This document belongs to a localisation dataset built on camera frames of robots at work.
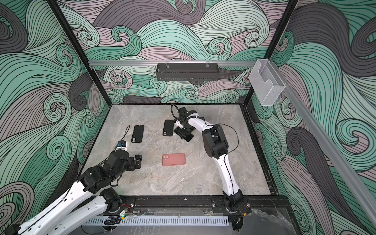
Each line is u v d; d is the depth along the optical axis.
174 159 0.91
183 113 0.80
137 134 1.09
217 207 0.73
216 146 0.60
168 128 1.04
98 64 0.98
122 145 0.66
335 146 0.52
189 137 0.95
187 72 0.96
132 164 0.67
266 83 0.79
